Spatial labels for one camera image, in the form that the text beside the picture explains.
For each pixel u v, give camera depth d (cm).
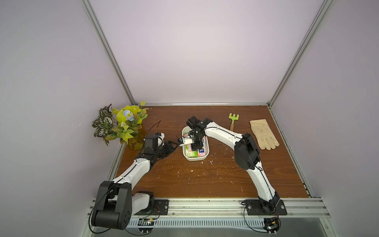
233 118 110
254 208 73
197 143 82
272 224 70
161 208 73
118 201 41
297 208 74
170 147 78
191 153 90
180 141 81
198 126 70
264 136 101
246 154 56
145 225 72
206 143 92
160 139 73
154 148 70
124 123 81
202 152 90
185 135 94
